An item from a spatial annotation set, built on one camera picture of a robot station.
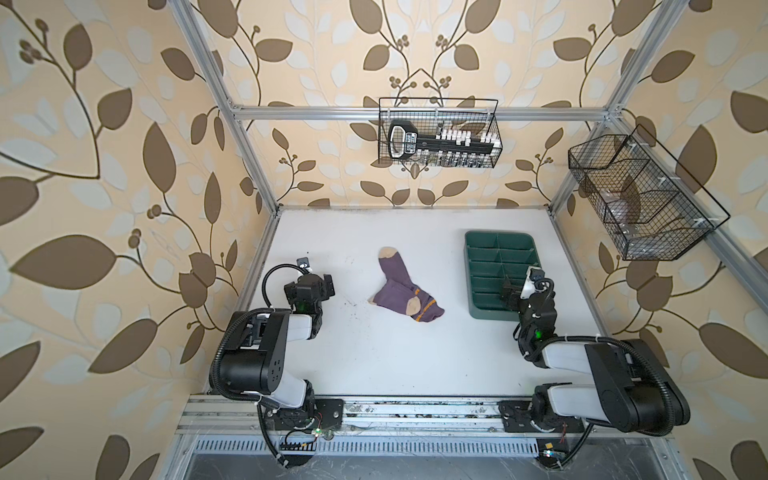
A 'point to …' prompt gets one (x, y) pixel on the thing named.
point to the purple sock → (399, 294)
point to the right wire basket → (651, 208)
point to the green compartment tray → (492, 258)
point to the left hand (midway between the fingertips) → (311, 276)
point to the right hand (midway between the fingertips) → (525, 284)
